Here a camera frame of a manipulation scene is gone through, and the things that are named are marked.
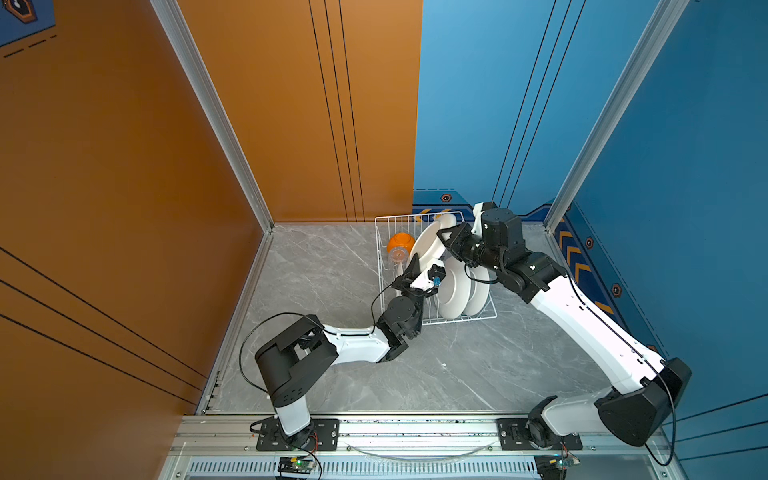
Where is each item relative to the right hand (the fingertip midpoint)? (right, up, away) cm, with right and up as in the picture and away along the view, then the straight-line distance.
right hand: (433, 232), depth 71 cm
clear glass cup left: (-8, -6, +26) cm, 28 cm away
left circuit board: (-33, -56, -1) cm, 64 cm away
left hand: (-4, -5, +6) cm, 9 cm away
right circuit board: (+31, -54, -1) cm, 62 cm away
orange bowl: (-7, 0, +37) cm, 38 cm away
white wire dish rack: (+7, -20, +16) cm, 26 cm away
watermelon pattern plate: (-1, -4, +1) cm, 4 cm away
